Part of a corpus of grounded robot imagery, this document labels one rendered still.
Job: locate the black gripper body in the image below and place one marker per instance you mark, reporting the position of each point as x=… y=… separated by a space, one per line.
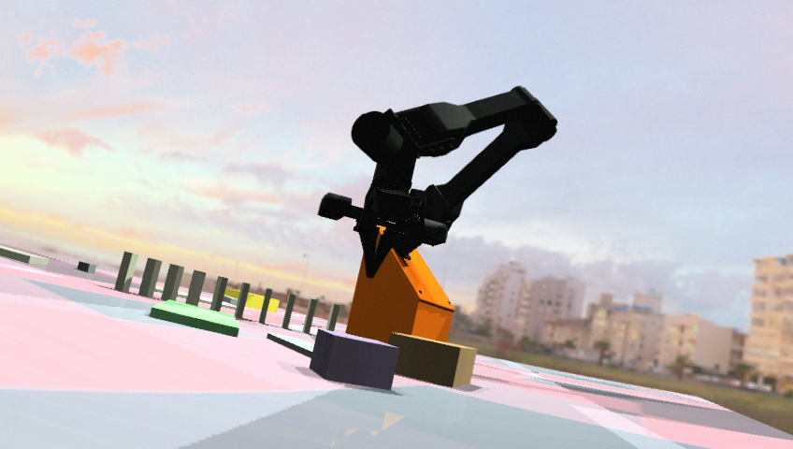
x=428 y=232

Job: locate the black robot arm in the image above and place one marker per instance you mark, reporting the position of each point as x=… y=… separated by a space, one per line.
x=395 y=140

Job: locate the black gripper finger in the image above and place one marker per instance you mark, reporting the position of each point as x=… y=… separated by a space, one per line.
x=368 y=235
x=386 y=242

